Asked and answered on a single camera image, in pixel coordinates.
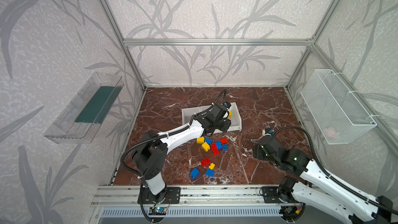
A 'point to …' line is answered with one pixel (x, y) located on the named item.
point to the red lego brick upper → (224, 141)
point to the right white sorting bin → (236, 118)
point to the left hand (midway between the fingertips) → (230, 118)
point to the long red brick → (214, 149)
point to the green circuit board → (157, 211)
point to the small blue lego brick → (225, 147)
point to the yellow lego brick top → (200, 140)
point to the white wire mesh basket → (339, 114)
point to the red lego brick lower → (205, 162)
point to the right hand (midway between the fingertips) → (255, 144)
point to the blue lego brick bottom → (210, 172)
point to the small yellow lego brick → (212, 166)
